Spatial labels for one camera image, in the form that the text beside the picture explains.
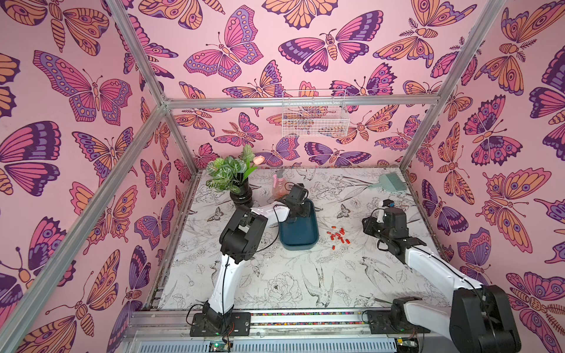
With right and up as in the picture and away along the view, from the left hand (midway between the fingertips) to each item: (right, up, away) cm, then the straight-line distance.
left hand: (310, 208), depth 103 cm
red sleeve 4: (+12, -12, -8) cm, 19 cm away
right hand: (+19, -3, -14) cm, 24 cm away
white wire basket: (+1, +42, -7) cm, 43 cm away
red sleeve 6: (+15, -13, -10) cm, 22 cm away
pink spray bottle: (-15, +11, -1) cm, 19 cm away
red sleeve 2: (+11, -10, -8) cm, 17 cm away
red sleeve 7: (+13, -9, -6) cm, 17 cm away
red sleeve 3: (+8, -15, -11) cm, 21 cm away
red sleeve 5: (+7, -10, -7) cm, 14 cm away
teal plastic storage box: (-5, -10, -7) cm, 13 cm away
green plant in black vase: (-33, +15, -18) cm, 40 cm away
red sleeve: (+8, -12, -8) cm, 16 cm away
